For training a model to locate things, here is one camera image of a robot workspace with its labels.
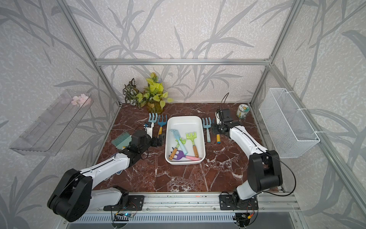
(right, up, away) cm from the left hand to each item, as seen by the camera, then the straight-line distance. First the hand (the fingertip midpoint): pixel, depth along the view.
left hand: (158, 133), depth 87 cm
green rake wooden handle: (+21, -5, +12) cm, 24 cm away
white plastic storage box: (+15, +4, +20) cm, 26 cm away
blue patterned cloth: (-9, -12, -31) cm, 34 cm away
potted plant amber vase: (-7, +25, +12) cm, 28 cm away
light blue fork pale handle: (-11, +8, +23) cm, 27 cm away
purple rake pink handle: (+13, -15, +4) cm, 20 cm away
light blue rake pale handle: (+32, +3, +18) cm, 37 cm away
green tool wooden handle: (+8, -13, +2) cm, 16 cm away
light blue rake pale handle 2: (+10, -2, +10) cm, 15 cm away
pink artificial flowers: (-38, +19, -12) cm, 44 cm away
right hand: (+37, +4, +4) cm, 37 cm away
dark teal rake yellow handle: (+39, -5, +11) cm, 41 cm away
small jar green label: (+58, +14, +18) cm, 63 cm away
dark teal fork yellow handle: (-2, +5, +19) cm, 20 cm away
